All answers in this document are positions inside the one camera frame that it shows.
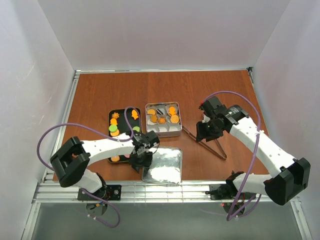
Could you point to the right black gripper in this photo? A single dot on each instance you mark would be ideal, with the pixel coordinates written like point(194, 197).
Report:
point(206, 131)

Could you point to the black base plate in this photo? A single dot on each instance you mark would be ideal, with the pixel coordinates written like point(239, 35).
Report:
point(111, 192)
point(221, 192)

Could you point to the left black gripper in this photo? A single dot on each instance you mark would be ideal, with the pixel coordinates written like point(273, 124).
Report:
point(139, 161)

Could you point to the silver metal tongs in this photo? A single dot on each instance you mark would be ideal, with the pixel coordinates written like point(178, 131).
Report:
point(221, 154)

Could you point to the silver cookie tin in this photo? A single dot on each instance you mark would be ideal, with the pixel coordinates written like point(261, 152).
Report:
point(164, 130)

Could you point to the orange fish cookie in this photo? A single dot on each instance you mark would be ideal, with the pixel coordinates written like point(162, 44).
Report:
point(134, 114)
point(172, 110)

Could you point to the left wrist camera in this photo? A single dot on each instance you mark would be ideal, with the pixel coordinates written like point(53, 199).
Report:
point(148, 140)

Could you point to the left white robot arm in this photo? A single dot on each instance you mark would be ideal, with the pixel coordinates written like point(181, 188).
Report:
point(70, 162)

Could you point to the orange dotted round cookie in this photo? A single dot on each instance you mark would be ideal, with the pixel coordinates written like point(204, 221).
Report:
point(175, 119)

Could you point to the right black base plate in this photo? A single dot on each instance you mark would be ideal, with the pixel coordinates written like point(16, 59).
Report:
point(221, 192)

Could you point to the black cookie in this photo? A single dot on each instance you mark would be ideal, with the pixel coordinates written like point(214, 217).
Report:
point(160, 112)

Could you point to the silver tin lid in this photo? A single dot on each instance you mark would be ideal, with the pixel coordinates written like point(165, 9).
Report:
point(166, 167)

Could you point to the orange bear cookie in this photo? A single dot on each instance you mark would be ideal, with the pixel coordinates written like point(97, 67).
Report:
point(154, 118)

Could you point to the green topped sandwich cookie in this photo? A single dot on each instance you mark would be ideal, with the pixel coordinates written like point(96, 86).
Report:
point(113, 130)

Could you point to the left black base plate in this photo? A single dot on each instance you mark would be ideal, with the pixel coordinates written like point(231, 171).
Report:
point(111, 192)

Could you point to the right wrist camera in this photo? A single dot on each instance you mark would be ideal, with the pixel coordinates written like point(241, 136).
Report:
point(211, 103)

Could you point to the orange waffle cookie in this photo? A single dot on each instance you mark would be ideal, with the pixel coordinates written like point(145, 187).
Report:
point(151, 112)

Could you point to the orange scalloped cookie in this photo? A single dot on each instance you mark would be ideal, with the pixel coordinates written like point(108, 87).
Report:
point(115, 159)

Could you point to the black cookie tray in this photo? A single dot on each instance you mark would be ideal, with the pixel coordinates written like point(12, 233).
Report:
point(121, 121)

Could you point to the orange star cookie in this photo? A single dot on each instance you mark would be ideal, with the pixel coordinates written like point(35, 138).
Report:
point(115, 115)

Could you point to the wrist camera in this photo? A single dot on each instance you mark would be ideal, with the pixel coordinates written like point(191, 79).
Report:
point(211, 103)
point(148, 140)

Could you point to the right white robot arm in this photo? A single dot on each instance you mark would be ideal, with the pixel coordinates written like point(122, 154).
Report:
point(287, 176)

